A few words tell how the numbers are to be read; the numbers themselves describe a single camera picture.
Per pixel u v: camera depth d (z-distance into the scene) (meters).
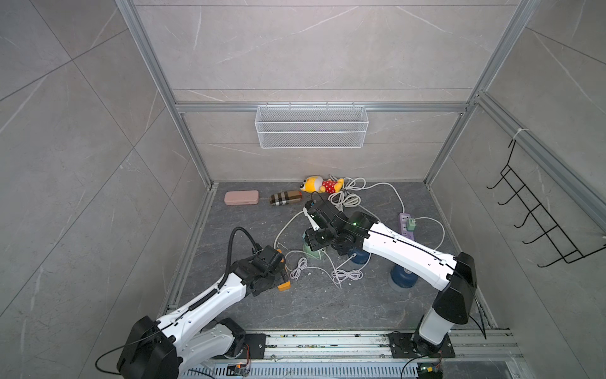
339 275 0.87
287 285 0.84
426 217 0.88
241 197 1.12
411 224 0.95
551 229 0.63
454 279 0.42
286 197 1.10
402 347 0.73
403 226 1.01
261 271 0.60
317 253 0.87
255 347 0.73
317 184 1.10
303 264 0.90
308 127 1.01
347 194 1.12
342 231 0.54
